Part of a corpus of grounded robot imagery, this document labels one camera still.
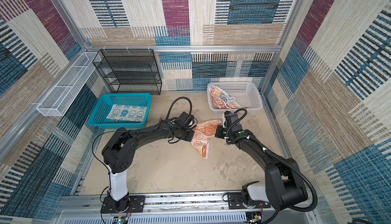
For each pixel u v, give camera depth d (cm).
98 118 99
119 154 51
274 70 106
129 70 108
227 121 70
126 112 105
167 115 79
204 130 97
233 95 115
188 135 83
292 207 43
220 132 78
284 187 42
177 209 73
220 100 109
